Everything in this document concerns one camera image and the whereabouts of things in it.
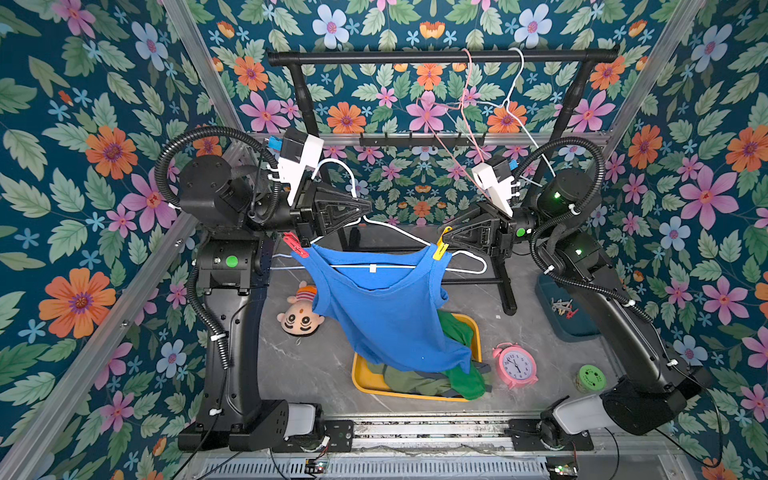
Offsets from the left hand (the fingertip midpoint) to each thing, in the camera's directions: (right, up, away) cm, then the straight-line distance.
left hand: (362, 220), depth 42 cm
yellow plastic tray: (-3, -40, +40) cm, 57 cm away
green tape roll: (+55, -38, +36) cm, 76 cm away
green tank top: (+22, -37, +30) cm, 53 cm away
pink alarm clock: (+37, -37, +41) cm, 67 cm away
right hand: (+14, -1, +5) cm, 15 cm away
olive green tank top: (+9, -39, +35) cm, 53 cm away
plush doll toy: (-25, -24, +44) cm, 56 cm away
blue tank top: (+3, -16, +20) cm, 26 cm away
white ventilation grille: (+15, -56, +28) cm, 65 cm away
